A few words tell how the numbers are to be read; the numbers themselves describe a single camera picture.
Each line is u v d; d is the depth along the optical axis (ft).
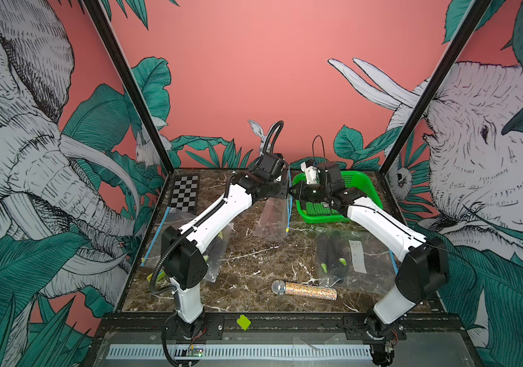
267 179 1.97
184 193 3.51
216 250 2.96
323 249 2.95
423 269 1.43
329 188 2.08
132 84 2.82
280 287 2.56
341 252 2.89
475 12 2.28
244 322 2.45
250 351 2.30
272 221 3.31
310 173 2.50
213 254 2.90
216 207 1.65
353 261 2.82
